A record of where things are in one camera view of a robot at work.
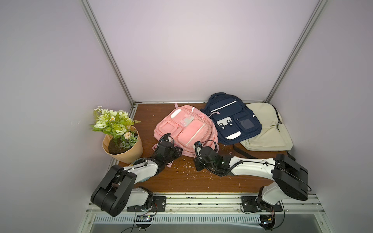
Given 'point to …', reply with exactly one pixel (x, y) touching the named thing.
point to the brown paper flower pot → (127, 149)
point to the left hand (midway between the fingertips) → (183, 148)
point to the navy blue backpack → (232, 119)
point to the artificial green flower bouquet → (116, 123)
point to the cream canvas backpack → (274, 136)
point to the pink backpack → (187, 125)
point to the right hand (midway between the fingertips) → (192, 154)
